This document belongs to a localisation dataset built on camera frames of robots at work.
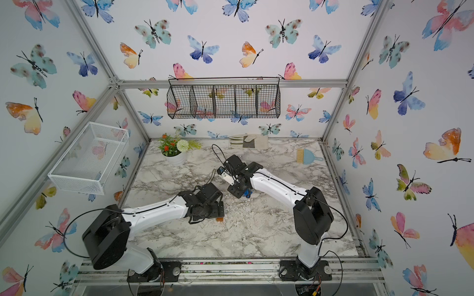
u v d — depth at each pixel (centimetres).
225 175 77
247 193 74
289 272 73
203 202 65
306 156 112
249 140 119
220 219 86
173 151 99
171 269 74
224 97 98
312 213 46
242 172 61
